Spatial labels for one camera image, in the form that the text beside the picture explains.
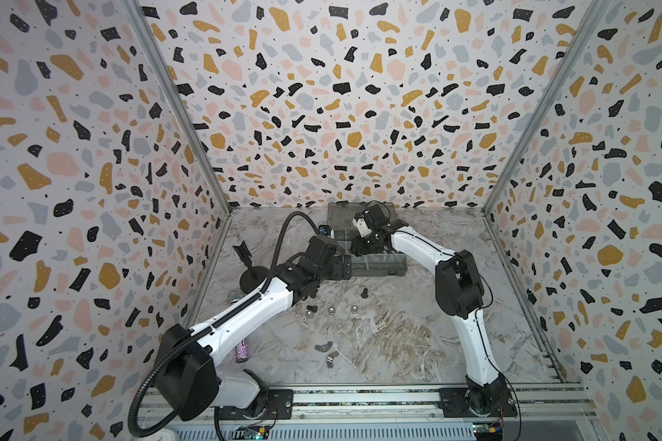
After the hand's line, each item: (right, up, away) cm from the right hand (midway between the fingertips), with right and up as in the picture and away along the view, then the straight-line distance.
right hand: (357, 247), depth 101 cm
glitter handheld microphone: (-35, -29, -20) cm, 49 cm away
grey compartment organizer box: (-7, +13, +25) cm, 29 cm away
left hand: (-6, -3, -19) cm, 20 cm away
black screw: (+2, -16, -6) cm, 17 cm away
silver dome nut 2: (-1, -20, -9) cm, 22 cm away
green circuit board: (-28, -46, -31) cm, 62 cm away
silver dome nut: (-9, -21, -9) cm, 24 cm away
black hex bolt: (-16, -20, -9) cm, 27 cm away
